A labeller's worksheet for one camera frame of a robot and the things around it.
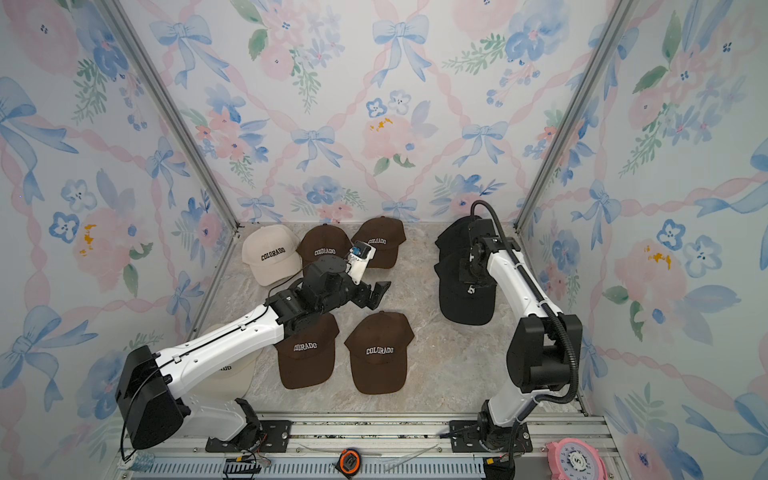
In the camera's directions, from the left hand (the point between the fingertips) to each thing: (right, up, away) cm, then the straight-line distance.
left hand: (378, 272), depth 75 cm
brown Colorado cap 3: (-20, -23, +7) cm, 31 cm away
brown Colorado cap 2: (+2, +12, +41) cm, 43 cm away
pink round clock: (+45, -42, -7) cm, 63 cm away
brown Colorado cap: (-20, +10, +31) cm, 38 cm away
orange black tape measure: (-6, -43, -7) cm, 44 cm away
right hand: (+28, -2, +13) cm, 31 cm away
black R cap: (+26, -10, +17) cm, 33 cm away
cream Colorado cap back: (-38, +5, +28) cm, 47 cm away
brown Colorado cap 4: (0, -20, +6) cm, 21 cm away
